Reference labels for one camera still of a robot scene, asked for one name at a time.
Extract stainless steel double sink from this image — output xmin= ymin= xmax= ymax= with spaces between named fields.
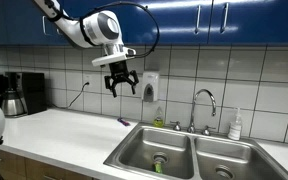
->
xmin=104 ymin=123 xmax=288 ymax=180

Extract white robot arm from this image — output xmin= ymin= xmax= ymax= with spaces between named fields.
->
xmin=33 ymin=0 xmax=139 ymax=97

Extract yellow dish soap bottle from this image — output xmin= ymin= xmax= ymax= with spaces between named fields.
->
xmin=153 ymin=107 xmax=164 ymax=127

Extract white wall soap dispenser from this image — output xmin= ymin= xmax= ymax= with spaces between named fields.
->
xmin=142 ymin=71 xmax=159 ymax=102

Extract steel coffee carafe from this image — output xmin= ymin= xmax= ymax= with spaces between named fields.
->
xmin=0 ymin=89 xmax=25 ymax=117

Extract black power cord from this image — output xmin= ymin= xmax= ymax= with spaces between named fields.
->
xmin=52 ymin=81 xmax=91 ymax=110

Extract white pump soap bottle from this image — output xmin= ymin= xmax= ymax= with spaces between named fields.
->
xmin=228 ymin=109 xmax=242 ymax=140

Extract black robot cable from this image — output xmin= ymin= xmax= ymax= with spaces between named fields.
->
xmin=79 ymin=0 xmax=161 ymax=60

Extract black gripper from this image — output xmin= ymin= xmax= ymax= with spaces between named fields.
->
xmin=104 ymin=61 xmax=139 ymax=98

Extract wooden lower cabinets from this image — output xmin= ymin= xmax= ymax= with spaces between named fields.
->
xmin=0 ymin=150 xmax=93 ymax=180

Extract white wall outlet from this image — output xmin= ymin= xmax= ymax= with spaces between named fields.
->
xmin=84 ymin=74 xmax=92 ymax=91

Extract black coffee maker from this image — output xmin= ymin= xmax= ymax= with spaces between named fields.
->
xmin=5 ymin=72 xmax=47 ymax=115

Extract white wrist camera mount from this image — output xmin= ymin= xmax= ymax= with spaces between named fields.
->
xmin=92 ymin=45 xmax=136 ymax=66

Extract chrome sink faucet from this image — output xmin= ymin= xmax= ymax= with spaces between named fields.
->
xmin=169 ymin=88 xmax=217 ymax=136

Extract blue upper cabinets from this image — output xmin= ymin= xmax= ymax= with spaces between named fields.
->
xmin=0 ymin=0 xmax=288 ymax=45

